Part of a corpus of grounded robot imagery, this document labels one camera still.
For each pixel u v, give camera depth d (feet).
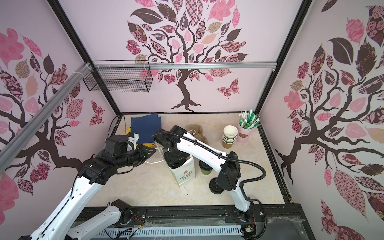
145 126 3.40
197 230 2.29
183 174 2.38
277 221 2.36
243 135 3.10
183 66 3.02
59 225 1.24
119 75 3.11
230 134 3.01
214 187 2.66
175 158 2.17
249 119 3.10
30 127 1.84
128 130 3.32
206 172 2.85
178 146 1.69
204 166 2.56
